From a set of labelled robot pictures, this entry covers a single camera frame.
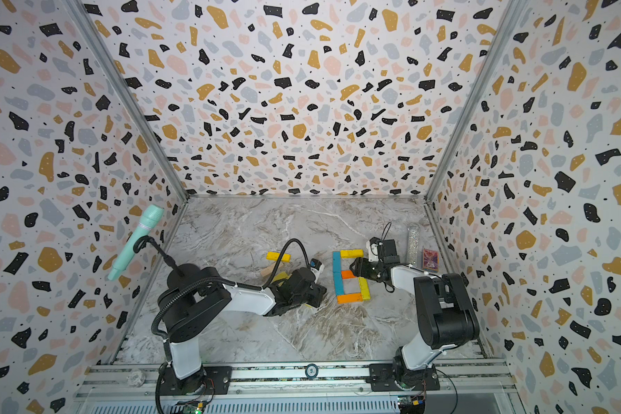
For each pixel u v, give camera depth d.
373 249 0.88
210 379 0.73
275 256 1.00
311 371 0.76
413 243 1.03
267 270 0.97
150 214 0.71
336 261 1.00
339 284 0.95
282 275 0.97
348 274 0.95
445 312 0.47
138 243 0.71
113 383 0.74
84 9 0.69
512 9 0.72
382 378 0.73
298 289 0.72
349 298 0.90
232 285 0.55
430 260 1.00
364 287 0.92
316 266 0.84
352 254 1.03
